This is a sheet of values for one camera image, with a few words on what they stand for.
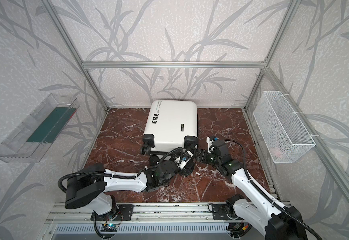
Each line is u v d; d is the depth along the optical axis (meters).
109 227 0.71
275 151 0.72
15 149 0.60
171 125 0.85
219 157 0.61
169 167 0.60
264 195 0.45
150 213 0.75
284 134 0.62
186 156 0.64
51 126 0.63
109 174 0.47
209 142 0.75
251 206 0.58
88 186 0.44
